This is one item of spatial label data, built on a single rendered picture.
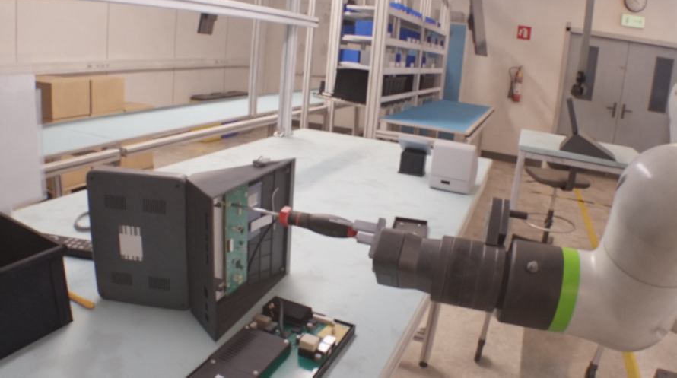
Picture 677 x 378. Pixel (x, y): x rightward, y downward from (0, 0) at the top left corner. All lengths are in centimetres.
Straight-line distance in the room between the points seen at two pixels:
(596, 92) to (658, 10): 149
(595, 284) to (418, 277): 18
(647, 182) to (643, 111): 692
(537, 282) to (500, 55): 665
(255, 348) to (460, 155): 94
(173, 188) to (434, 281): 36
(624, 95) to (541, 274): 683
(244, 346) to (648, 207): 47
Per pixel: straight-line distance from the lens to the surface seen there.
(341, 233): 54
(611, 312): 49
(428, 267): 48
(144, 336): 67
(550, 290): 48
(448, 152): 138
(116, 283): 73
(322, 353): 60
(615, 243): 46
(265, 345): 60
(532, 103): 707
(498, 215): 52
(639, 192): 43
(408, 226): 108
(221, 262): 64
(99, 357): 64
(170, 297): 71
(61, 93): 407
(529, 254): 49
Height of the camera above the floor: 139
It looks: 14 degrees down
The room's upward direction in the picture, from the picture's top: 5 degrees clockwise
